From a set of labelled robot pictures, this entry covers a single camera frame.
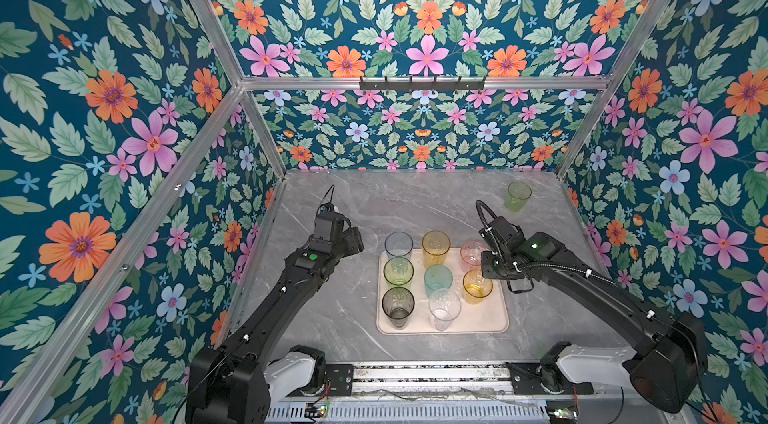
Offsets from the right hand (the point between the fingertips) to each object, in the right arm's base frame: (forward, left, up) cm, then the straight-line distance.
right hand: (486, 267), depth 80 cm
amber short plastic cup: (-1, +1, -12) cm, 12 cm away
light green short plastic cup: (+34, -19, -10) cm, 40 cm away
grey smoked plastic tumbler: (-9, +24, -3) cm, 26 cm away
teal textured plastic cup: (+1, +13, -8) cm, 15 cm away
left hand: (+9, +36, +5) cm, 37 cm away
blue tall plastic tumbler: (+9, +24, -3) cm, 26 cm away
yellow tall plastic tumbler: (+9, +13, -3) cm, 16 cm away
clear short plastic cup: (-7, +11, -12) cm, 17 cm away
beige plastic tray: (-9, +20, +1) cm, 22 cm away
